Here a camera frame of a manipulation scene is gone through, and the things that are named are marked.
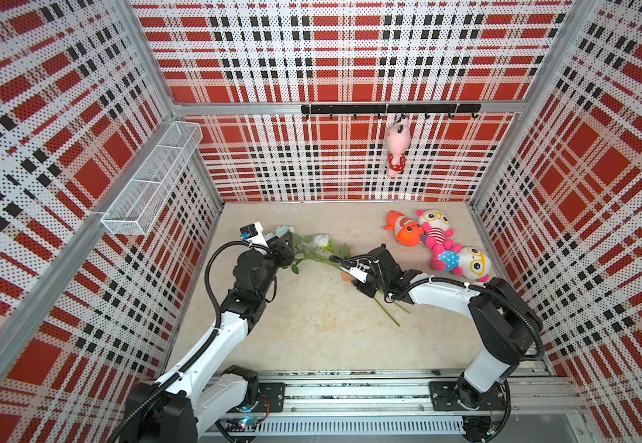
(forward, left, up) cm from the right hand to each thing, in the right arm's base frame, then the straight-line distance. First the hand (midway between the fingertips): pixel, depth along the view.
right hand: (361, 272), depth 92 cm
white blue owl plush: (+4, -38, 0) cm, 39 cm away
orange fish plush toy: (+16, -18, +1) cm, 24 cm away
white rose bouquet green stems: (+11, +16, -1) cm, 19 cm away
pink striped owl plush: (+21, -30, -1) cm, 36 cm away
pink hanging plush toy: (+35, -13, +28) cm, 47 cm away
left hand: (+2, +22, +18) cm, 29 cm away
